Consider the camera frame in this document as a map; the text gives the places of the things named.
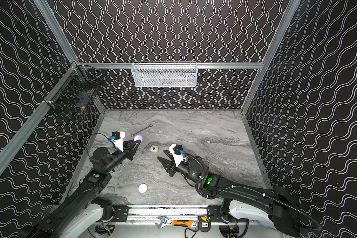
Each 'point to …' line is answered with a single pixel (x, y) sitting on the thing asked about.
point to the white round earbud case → (142, 188)
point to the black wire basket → (78, 92)
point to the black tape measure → (204, 224)
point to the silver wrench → (149, 126)
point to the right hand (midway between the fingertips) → (162, 154)
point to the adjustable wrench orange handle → (163, 220)
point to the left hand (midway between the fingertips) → (142, 141)
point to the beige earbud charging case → (154, 148)
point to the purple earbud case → (138, 137)
